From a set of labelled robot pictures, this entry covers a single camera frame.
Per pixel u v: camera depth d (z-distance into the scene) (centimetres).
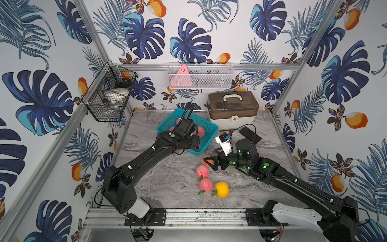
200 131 100
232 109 93
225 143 62
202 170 84
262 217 66
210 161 65
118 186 41
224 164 62
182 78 90
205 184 80
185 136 62
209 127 102
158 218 74
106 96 80
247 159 54
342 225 38
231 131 108
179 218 76
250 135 105
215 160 61
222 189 79
